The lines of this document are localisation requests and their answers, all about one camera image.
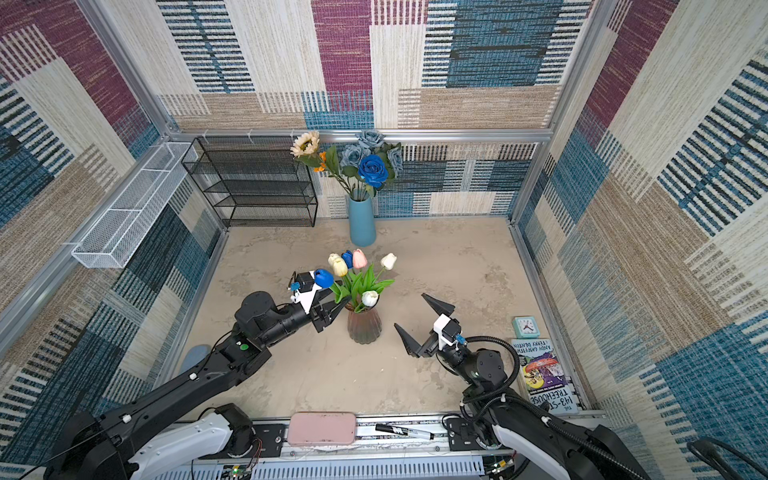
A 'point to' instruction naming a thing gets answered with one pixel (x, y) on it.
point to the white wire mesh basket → (113, 241)
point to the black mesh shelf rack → (254, 181)
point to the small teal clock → (525, 327)
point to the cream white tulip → (332, 257)
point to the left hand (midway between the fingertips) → (345, 286)
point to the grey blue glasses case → (193, 356)
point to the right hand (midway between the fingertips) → (410, 310)
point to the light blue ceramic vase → (362, 222)
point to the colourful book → (545, 377)
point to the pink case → (319, 428)
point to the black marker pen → (405, 431)
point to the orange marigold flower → (322, 156)
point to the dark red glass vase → (365, 327)
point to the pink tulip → (359, 259)
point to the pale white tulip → (369, 300)
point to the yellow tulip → (341, 270)
